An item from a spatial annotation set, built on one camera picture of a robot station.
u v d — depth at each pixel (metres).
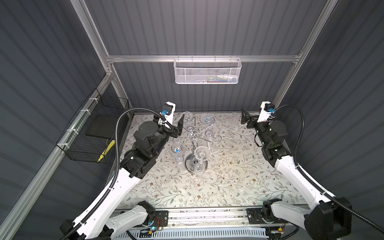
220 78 0.91
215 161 0.94
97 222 0.37
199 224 0.73
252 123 0.65
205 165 0.90
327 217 0.39
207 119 0.71
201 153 0.62
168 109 0.48
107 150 0.68
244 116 0.68
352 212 0.37
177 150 0.63
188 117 0.73
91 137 0.71
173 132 0.52
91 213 0.37
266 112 0.60
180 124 0.55
